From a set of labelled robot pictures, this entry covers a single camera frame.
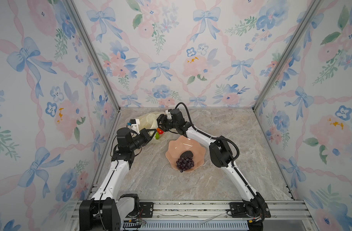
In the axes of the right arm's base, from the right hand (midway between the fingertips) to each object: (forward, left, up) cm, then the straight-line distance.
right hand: (153, 121), depth 94 cm
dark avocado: (-18, -22, -11) cm, 30 cm away
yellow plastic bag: (-8, 0, +10) cm, 13 cm away
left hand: (-14, -5, +9) cm, 18 cm away
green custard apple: (-5, -2, -10) cm, 11 cm away
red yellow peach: (-1, -4, -10) cm, 11 cm away
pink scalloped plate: (-12, -15, -12) cm, 23 cm away
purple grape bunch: (-26, -20, -6) cm, 34 cm away
